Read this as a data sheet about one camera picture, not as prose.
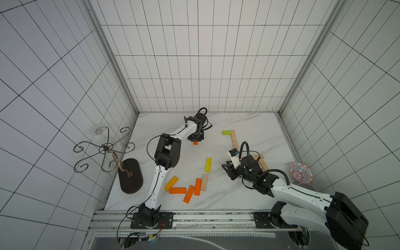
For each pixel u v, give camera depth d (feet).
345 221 1.30
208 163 3.03
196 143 3.28
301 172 2.88
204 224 2.39
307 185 2.60
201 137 3.08
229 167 2.38
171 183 2.76
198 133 2.86
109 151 2.11
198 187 2.73
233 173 2.34
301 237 2.26
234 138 3.42
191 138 3.03
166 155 2.00
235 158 2.34
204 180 2.80
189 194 2.66
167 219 2.39
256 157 2.35
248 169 1.97
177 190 2.68
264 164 2.96
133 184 2.73
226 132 3.50
